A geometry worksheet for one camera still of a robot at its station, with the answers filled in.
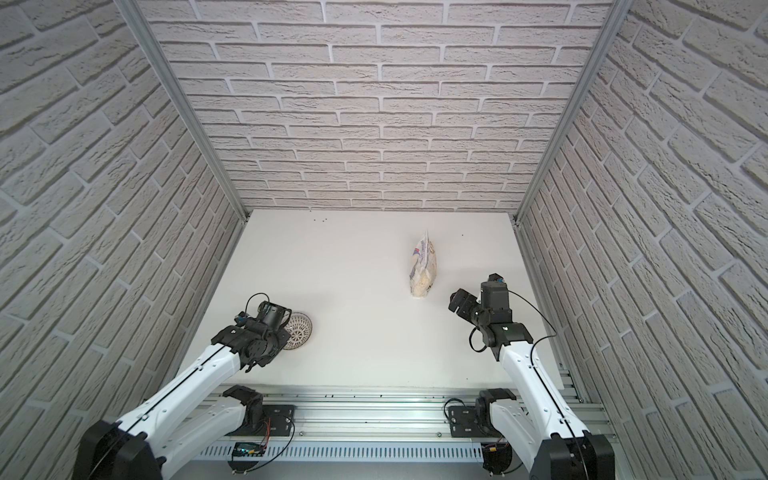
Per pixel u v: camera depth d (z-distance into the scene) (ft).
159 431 1.39
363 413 5.08
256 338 1.96
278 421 2.42
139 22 2.33
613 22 2.29
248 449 2.36
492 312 2.05
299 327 2.88
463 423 2.40
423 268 2.81
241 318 2.48
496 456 2.26
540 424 1.39
